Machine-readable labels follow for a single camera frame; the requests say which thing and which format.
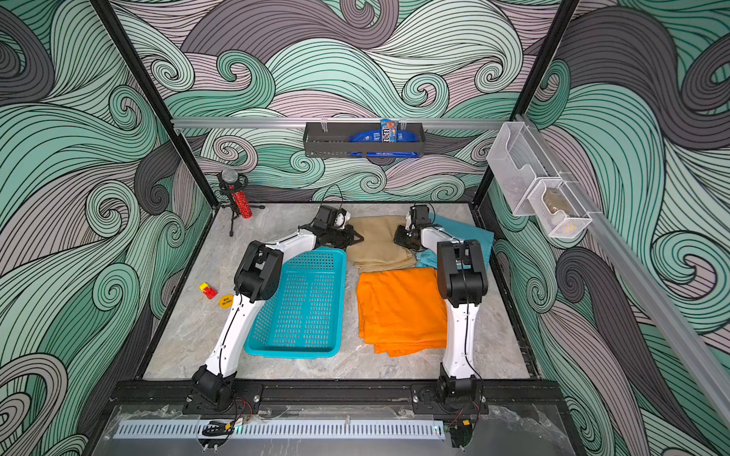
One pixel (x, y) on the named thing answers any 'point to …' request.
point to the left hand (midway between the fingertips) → (365, 235)
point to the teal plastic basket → (305, 317)
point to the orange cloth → (401, 312)
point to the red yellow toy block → (209, 292)
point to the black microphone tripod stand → (228, 188)
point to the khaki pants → (378, 251)
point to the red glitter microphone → (230, 177)
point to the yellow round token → (226, 301)
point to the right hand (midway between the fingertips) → (400, 238)
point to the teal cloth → (426, 258)
